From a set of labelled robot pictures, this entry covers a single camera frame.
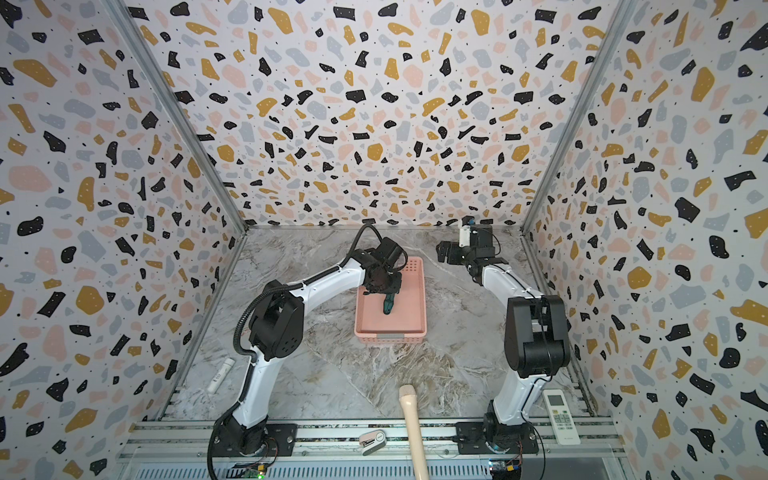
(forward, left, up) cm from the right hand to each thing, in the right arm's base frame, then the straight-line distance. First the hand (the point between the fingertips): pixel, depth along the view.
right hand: (447, 239), depth 95 cm
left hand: (-11, +15, -8) cm, 21 cm away
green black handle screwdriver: (-17, +19, -11) cm, 27 cm away
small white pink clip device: (-53, +21, -15) cm, 59 cm away
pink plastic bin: (-20, +13, -17) cm, 29 cm away
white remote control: (-47, -27, -15) cm, 56 cm away
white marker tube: (-38, +64, -14) cm, 76 cm away
